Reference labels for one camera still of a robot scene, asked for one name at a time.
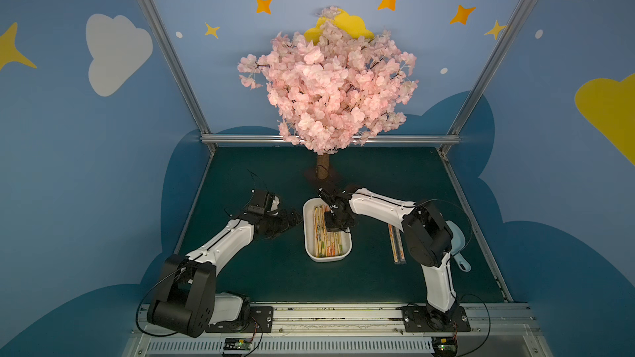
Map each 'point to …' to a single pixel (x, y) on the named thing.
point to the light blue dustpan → (458, 242)
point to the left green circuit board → (237, 344)
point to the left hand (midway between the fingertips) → (294, 220)
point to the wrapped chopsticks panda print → (319, 234)
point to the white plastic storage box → (344, 238)
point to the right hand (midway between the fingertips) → (335, 226)
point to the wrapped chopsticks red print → (331, 244)
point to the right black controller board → (445, 346)
